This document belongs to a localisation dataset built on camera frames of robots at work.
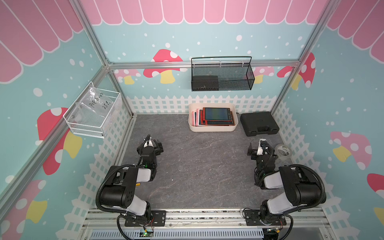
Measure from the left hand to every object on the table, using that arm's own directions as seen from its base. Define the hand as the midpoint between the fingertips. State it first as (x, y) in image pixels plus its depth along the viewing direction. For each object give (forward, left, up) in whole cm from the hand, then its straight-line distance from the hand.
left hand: (151, 143), depth 93 cm
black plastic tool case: (+22, -75, -4) cm, 78 cm away
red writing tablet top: (+32, -44, -5) cm, 54 cm away
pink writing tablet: (+29, -29, -7) cm, 41 cm away
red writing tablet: (+25, -31, -6) cm, 40 cm away
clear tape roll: (+1, -86, -8) cm, 86 cm away
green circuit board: (-45, -4, -11) cm, 47 cm away
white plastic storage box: (+38, -25, -3) cm, 45 cm away
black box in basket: (+30, -33, +24) cm, 51 cm away
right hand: (0, -66, +3) cm, 66 cm away
